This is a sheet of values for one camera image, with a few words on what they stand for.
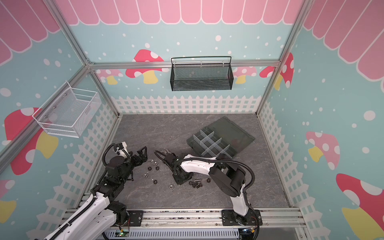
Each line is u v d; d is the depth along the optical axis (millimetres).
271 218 761
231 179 482
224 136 1074
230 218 740
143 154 739
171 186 833
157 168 917
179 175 764
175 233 712
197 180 863
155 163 920
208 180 864
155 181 870
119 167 593
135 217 742
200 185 847
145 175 878
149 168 917
